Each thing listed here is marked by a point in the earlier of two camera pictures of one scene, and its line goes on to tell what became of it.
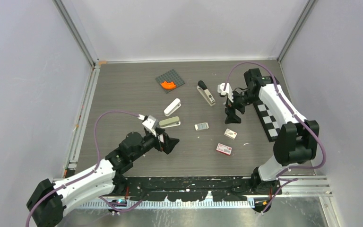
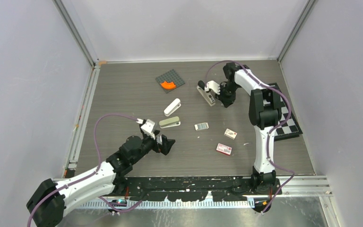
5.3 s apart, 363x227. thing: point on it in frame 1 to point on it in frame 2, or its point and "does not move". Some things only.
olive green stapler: (173, 121) does not move
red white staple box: (224, 149) does not move
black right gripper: (232, 117) to (227, 101)
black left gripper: (168, 144) does not move
